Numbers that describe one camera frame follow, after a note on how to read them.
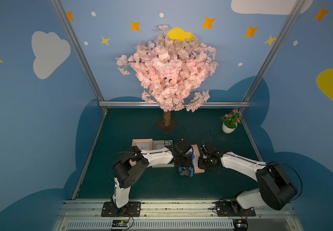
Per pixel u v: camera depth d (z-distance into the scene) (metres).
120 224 0.72
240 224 0.73
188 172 0.83
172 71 0.59
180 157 0.72
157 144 0.98
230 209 0.68
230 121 1.00
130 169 0.48
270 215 0.75
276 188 0.44
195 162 0.90
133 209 0.75
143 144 0.98
